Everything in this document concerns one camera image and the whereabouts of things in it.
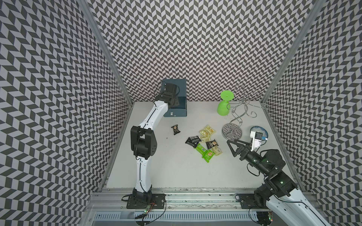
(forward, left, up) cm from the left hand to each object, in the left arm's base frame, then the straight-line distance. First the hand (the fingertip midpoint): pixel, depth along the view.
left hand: (172, 101), depth 95 cm
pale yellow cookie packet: (-28, -29, -17) cm, 44 cm away
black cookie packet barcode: (-23, -14, -14) cm, 30 cm away
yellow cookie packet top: (-11, -27, -18) cm, 34 cm away
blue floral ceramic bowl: (-14, -59, -13) cm, 62 cm away
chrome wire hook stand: (-14, -42, -14) cm, 46 cm away
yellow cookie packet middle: (-17, -22, -17) cm, 33 cm away
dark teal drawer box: (+1, -5, -11) cm, 12 cm away
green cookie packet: (-31, -23, -18) cm, 43 cm away
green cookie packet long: (-27, -19, -18) cm, 38 cm away
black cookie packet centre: (-23, -25, -18) cm, 39 cm away
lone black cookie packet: (-13, -2, -16) cm, 20 cm away
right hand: (-35, -31, +5) cm, 47 cm away
